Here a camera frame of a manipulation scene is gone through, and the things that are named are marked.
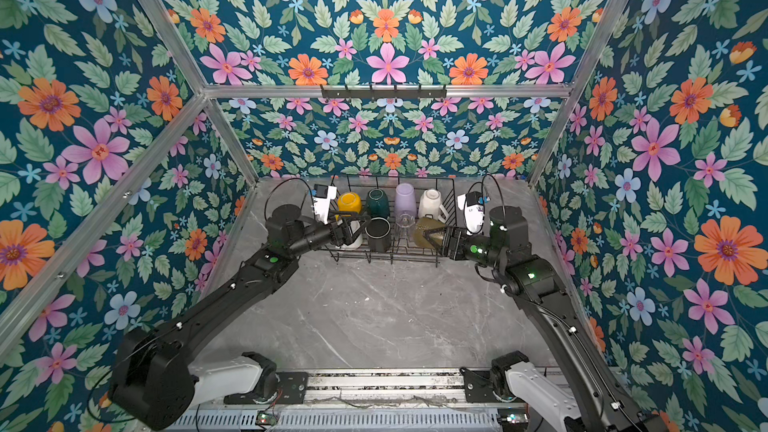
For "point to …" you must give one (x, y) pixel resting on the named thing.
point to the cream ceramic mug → (430, 204)
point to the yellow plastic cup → (349, 201)
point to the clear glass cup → (405, 224)
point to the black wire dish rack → (362, 184)
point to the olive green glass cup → (423, 224)
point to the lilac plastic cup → (405, 199)
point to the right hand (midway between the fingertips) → (434, 232)
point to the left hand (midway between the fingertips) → (364, 211)
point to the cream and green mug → (377, 204)
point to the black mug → (379, 235)
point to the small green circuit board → (265, 419)
